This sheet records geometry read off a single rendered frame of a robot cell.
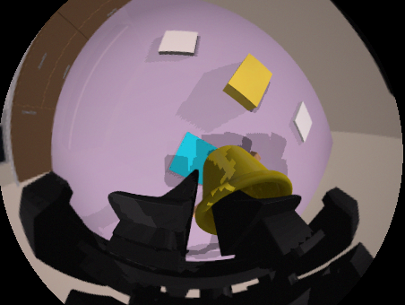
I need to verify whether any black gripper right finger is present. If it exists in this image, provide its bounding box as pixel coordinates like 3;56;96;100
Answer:
211;189;303;257

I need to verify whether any white flat rectangular block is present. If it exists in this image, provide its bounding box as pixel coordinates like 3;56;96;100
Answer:
159;30;198;56

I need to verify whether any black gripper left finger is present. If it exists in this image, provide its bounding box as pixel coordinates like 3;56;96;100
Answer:
108;170;199;257

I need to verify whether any yellow cup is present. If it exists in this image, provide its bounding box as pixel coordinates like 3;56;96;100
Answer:
195;145;293;235

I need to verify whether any yellow rectangular block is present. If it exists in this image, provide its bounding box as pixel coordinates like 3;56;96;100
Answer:
223;54;272;110

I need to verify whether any brown wooden beam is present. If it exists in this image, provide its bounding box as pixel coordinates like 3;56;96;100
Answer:
193;152;261;218

